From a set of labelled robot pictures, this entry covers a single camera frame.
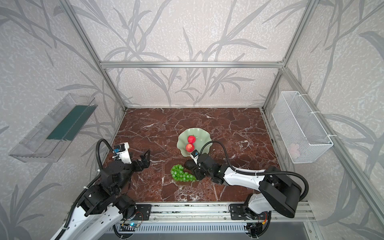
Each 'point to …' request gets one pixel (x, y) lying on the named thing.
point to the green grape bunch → (178, 174)
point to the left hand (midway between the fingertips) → (145, 148)
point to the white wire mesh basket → (301, 134)
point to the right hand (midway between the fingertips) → (195, 162)
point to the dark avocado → (190, 164)
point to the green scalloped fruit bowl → (182, 141)
